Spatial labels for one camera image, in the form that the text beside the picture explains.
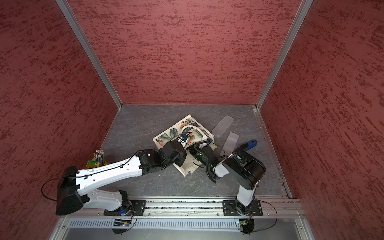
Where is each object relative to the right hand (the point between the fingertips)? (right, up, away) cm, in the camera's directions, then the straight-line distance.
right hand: (183, 144), depth 86 cm
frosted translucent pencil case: (+26, +9, +21) cm, 35 cm away
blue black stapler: (+42, -2, +9) cm, 43 cm away
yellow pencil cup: (-44, -7, -10) cm, 45 cm away
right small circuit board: (+31, -36, -14) cm, 49 cm away
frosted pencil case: (+30, -2, +12) cm, 33 cm away
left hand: (+1, -3, -10) cm, 11 cm away
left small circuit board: (-30, -37, -14) cm, 49 cm away
